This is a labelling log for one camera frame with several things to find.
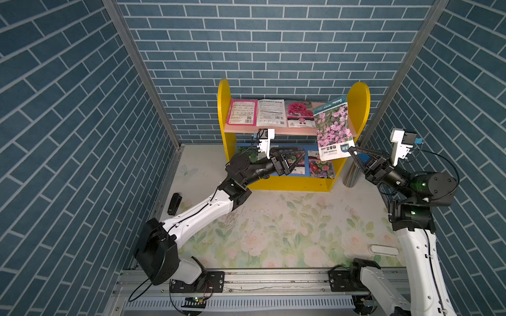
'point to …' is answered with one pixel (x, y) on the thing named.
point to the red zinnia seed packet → (319, 169)
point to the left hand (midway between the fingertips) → (306, 156)
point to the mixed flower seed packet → (292, 158)
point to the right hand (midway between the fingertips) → (352, 155)
